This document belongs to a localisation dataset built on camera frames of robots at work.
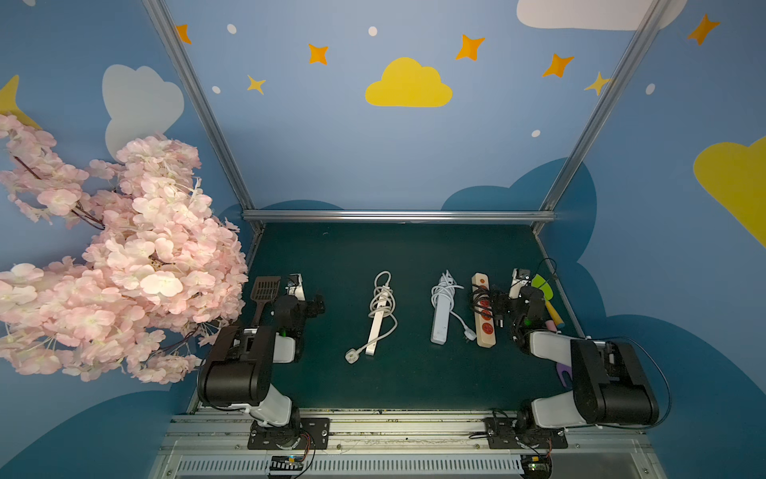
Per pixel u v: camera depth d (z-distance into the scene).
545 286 1.04
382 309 0.93
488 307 0.93
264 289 1.01
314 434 0.74
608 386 0.45
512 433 0.74
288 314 0.71
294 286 0.80
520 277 0.81
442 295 0.96
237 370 0.45
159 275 0.35
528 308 0.71
